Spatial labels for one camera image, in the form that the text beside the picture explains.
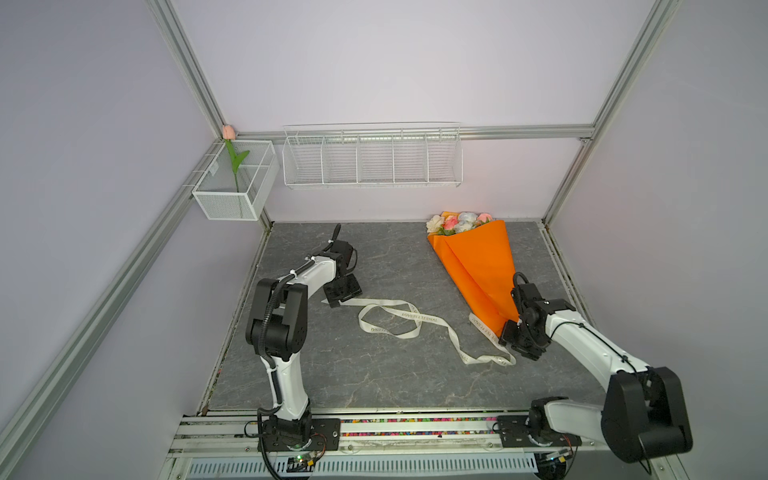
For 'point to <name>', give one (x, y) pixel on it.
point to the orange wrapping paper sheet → (479, 261)
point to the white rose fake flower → (466, 220)
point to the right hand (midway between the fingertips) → (513, 348)
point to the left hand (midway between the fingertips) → (353, 299)
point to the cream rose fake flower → (434, 223)
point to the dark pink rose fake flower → (450, 223)
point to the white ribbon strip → (401, 319)
